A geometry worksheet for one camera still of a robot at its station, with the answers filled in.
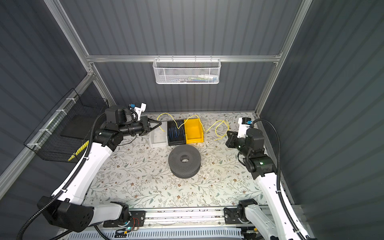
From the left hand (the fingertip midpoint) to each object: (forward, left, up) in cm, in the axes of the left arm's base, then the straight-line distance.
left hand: (161, 122), depth 69 cm
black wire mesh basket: (+3, +48, -7) cm, 48 cm away
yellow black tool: (-7, +38, -8) cm, 39 cm away
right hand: (-4, -33, -5) cm, 34 cm away
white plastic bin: (+17, +9, -33) cm, 39 cm away
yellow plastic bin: (+21, -17, -34) cm, 43 cm away
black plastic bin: (+12, -4, -32) cm, 34 cm away
